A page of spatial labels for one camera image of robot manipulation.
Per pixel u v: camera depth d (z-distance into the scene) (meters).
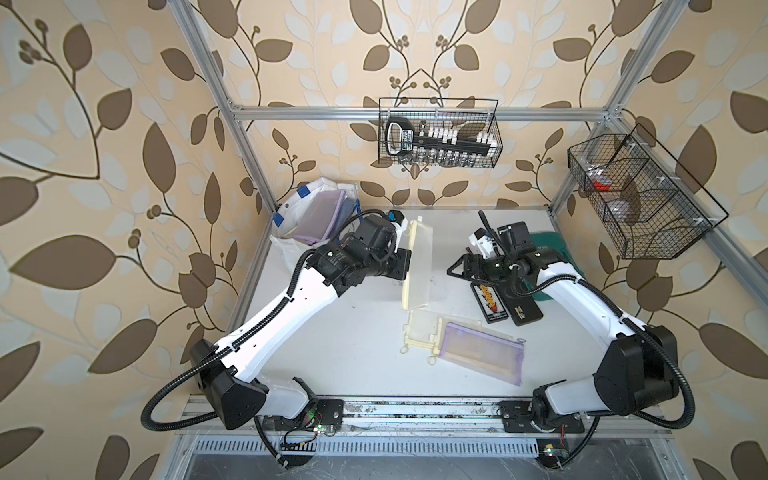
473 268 0.72
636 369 0.42
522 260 0.61
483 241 0.77
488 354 0.83
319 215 0.97
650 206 0.73
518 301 0.86
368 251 0.52
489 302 0.94
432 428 0.74
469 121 0.92
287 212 0.94
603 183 0.81
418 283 0.72
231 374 0.39
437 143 0.83
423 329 0.90
